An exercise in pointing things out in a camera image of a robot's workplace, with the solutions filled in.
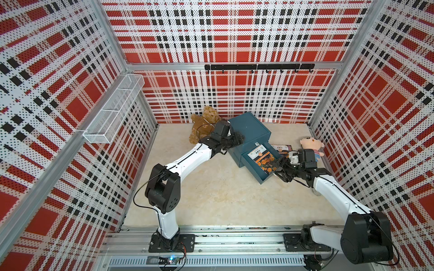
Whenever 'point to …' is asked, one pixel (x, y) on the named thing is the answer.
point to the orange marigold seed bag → (264, 158)
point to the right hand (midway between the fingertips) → (273, 166)
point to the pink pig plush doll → (309, 143)
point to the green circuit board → (173, 260)
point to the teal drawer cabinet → (254, 132)
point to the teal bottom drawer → (257, 173)
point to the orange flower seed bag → (282, 148)
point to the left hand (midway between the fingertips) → (243, 140)
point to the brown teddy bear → (203, 125)
